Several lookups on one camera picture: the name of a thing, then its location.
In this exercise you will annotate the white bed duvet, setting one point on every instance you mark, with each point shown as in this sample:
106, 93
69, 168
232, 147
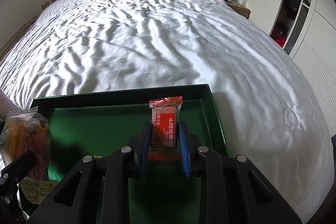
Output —
266, 105

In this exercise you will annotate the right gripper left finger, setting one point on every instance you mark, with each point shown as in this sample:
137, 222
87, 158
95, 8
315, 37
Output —
142, 145

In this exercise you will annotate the white wardrobe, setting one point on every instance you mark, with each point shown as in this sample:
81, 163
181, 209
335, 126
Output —
305, 29

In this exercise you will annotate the wooden nightstand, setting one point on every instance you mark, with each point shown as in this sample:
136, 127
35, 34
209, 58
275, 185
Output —
240, 9

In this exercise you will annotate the clear bag dried fruit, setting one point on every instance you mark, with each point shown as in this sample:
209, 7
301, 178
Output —
29, 131

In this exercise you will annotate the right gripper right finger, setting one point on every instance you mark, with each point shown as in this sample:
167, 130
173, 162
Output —
185, 146

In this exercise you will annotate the red small candy packet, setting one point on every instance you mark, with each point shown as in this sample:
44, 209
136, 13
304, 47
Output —
164, 120

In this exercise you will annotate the green tray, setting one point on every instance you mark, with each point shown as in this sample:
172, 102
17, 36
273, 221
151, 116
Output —
98, 124

